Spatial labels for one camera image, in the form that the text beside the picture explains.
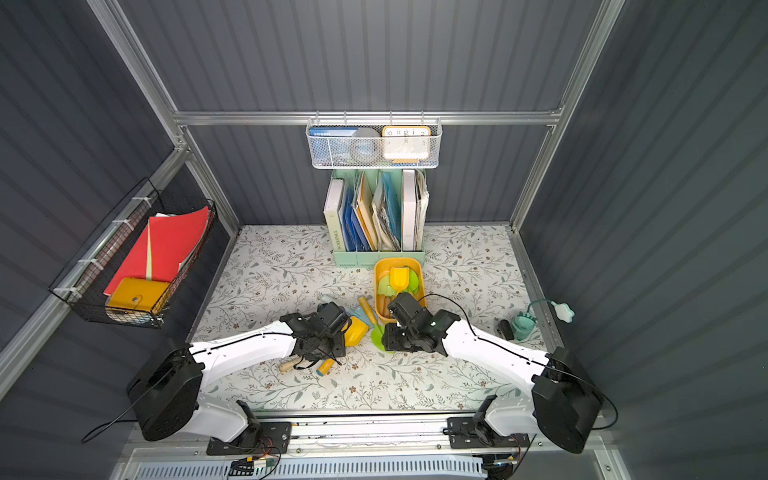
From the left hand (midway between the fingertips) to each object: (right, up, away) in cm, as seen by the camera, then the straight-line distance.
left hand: (337, 348), depth 85 cm
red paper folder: (-45, +29, -9) cm, 54 cm away
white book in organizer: (-2, +42, +6) cm, 43 cm away
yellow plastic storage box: (+17, +25, +20) cm, 36 cm away
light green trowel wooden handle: (+14, +14, +14) cm, 24 cm away
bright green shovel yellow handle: (+23, +17, +17) cm, 33 cm away
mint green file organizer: (+11, +40, +11) cm, 43 cm away
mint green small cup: (+54, +7, -1) cm, 54 cm away
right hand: (+15, +4, -5) cm, 17 cm away
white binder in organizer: (+21, +41, +8) cm, 47 cm away
